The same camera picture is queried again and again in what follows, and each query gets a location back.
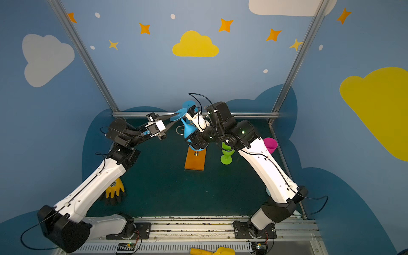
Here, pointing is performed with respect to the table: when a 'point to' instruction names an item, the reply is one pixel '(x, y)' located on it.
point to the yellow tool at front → (221, 251)
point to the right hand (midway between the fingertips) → (195, 133)
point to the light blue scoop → (268, 193)
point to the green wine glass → (227, 158)
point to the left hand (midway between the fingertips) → (177, 109)
